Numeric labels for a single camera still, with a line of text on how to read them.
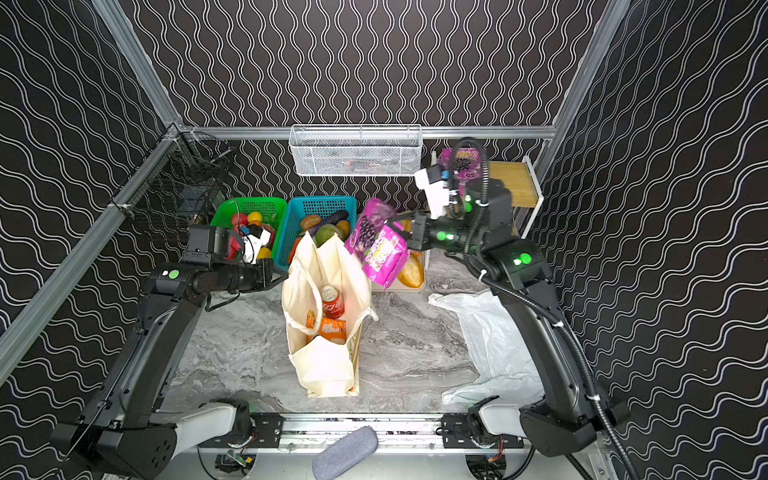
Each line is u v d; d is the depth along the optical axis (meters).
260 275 0.61
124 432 0.37
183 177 0.98
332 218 1.16
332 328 0.87
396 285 1.02
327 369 0.68
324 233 1.03
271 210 1.17
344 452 0.69
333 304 0.87
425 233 0.49
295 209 1.14
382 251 0.58
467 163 0.84
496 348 0.88
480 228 0.42
